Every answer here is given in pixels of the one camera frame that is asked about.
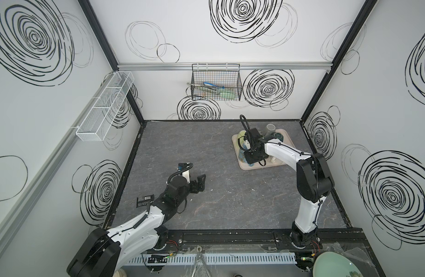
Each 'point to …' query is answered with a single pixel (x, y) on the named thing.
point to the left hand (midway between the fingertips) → (198, 175)
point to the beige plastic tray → (269, 162)
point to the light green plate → (332, 264)
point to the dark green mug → (279, 135)
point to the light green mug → (241, 137)
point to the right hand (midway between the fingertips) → (250, 159)
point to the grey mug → (270, 128)
